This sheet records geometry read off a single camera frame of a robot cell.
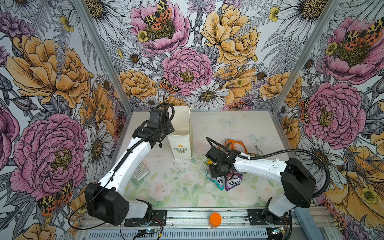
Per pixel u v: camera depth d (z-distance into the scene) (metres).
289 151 0.48
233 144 0.94
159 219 0.73
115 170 0.43
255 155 0.56
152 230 0.71
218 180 0.78
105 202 0.39
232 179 0.81
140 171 0.89
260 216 0.75
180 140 0.78
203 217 0.76
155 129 0.56
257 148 1.00
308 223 0.71
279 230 0.72
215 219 0.67
